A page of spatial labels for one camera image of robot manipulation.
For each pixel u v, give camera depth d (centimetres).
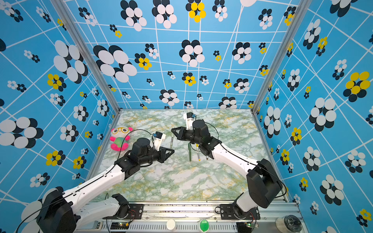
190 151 96
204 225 62
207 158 93
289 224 62
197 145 99
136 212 73
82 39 81
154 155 67
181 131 68
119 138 96
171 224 64
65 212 39
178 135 72
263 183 43
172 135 75
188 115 72
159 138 69
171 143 75
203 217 73
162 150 69
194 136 67
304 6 68
